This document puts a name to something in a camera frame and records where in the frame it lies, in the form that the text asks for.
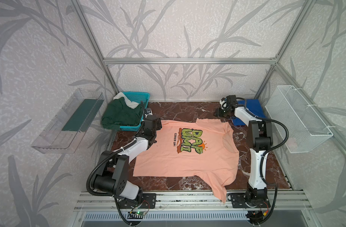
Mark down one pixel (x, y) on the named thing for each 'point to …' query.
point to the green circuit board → (135, 214)
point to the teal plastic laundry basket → (137, 97)
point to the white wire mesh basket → (306, 130)
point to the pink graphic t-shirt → (204, 148)
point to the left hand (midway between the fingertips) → (154, 114)
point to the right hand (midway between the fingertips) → (217, 110)
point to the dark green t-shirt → (118, 113)
